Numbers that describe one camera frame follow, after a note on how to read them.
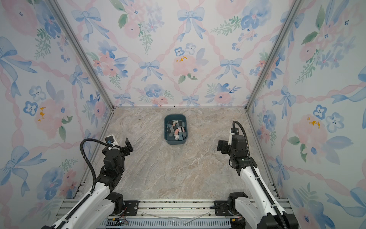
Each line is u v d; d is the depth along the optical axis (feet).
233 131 2.35
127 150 2.39
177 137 3.29
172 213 2.43
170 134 3.36
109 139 2.19
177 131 3.36
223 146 2.43
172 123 3.51
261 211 1.39
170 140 3.19
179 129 3.40
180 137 3.27
